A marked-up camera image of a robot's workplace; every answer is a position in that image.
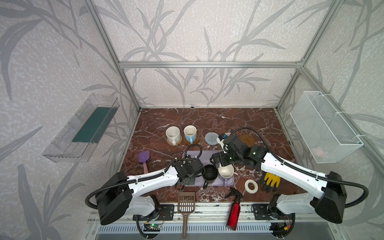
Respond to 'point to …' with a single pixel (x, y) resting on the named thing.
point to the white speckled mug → (173, 134)
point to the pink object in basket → (317, 151)
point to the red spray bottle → (234, 215)
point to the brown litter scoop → (186, 205)
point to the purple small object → (143, 156)
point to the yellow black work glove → (272, 182)
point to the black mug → (209, 173)
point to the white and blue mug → (190, 132)
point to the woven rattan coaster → (180, 140)
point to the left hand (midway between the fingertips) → (191, 175)
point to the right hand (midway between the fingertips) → (216, 153)
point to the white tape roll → (252, 191)
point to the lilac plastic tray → (205, 156)
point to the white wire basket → (327, 137)
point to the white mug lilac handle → (226, 171)
